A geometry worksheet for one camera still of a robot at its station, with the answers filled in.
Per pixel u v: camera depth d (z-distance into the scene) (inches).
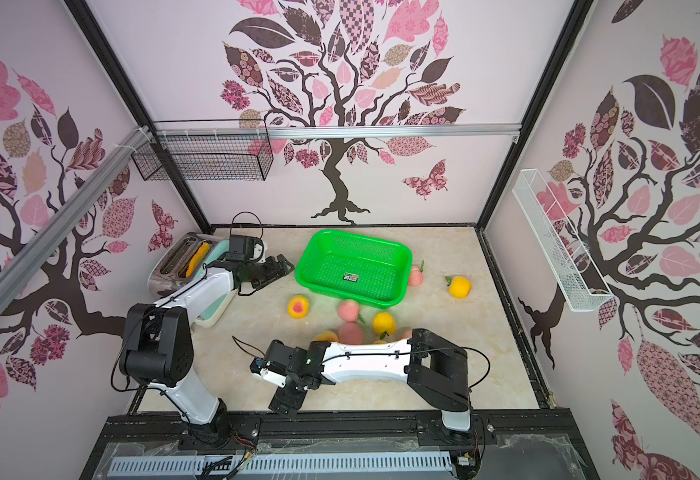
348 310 35.4
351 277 40.7
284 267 33.5
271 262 32.8
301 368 22.8
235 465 27.4
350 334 34.4
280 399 25.4
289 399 25.6
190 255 35.4
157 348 18.5
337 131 36.5
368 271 41.9
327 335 33.5
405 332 34.4
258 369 25.9
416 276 38.8
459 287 38.3
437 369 18.4
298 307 35.4
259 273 32.0
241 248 29.2
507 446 28.4
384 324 34.5
